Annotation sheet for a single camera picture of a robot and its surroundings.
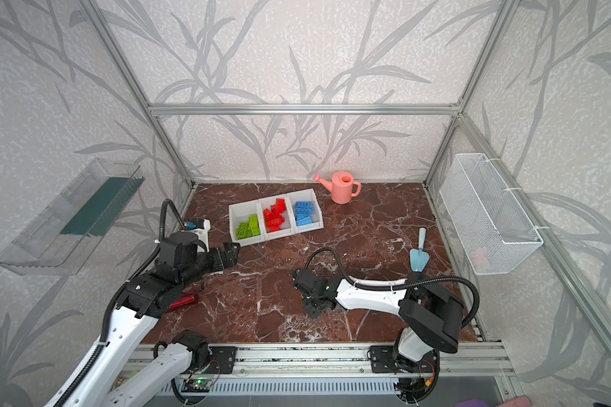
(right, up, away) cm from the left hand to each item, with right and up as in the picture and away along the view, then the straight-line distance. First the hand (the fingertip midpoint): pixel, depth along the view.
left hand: (231, 240), depth 73 cm
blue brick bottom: (+19, +4, +29) cm, 35 cm away
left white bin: (-8, +7, +33) cm, 34 cm away
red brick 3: (+7, +3, +29) cm, 30 cm away
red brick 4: (+6, +1, +29) cm, 30 cm away
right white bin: (+19, +14, +36) cm, 43 cm away
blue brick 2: (+18, +7, +31) cm, 37 cm away
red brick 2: (+5, +6, +29) cm, 30 cm away
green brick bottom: (-1, +4, +27) cm, 28 cm away
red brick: (+9, +10, +35) cm, 37 cm away
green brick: (-5, 0, +26) cm, 27 cm away
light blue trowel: (+63, -10, +21) cm, 67 cm away
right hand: (+23, -20, +12) cm, 33 cm away
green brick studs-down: (-1, +2, +27) cm, 27 cm away
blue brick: (+19, +10, +36) cm, 42 cm away
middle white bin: (+12, +1, +30) cm, 32 cm away
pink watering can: (+35, +18, +35) cm, 52 cm away
